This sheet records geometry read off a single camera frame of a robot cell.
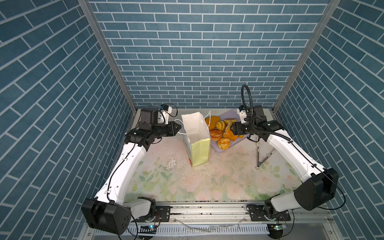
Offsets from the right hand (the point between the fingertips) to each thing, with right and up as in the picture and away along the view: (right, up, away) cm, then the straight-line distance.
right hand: (234, 125), depth 82 cm
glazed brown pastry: (-8, -7, +17) cm, 20 cm away
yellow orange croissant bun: (+2, +2, +22) cm, 23 cm away
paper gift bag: (-21, -10, +20) cm, 31 cm away
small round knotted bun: (-4, -12, +14) cm, 19 cm away
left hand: (-28, 0, -9) cm, 30 cm away
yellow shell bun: (-5, 0, +19) cm, 20 cm away
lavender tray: (0, +7, +36) cm, 37 cm away
